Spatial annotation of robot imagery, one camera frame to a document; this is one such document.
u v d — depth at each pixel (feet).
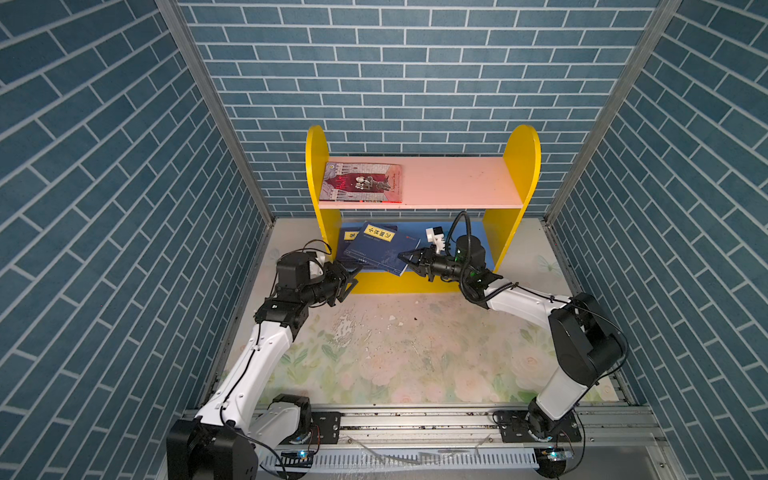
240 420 1.32
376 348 2.86
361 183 2.37
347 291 2.46
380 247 2.72
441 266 2.42
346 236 3.01
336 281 2.20
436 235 2.64
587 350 1.54
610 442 2.41
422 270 2.49
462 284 2.25
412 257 2.63
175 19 2.32
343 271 2.26
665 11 2.31
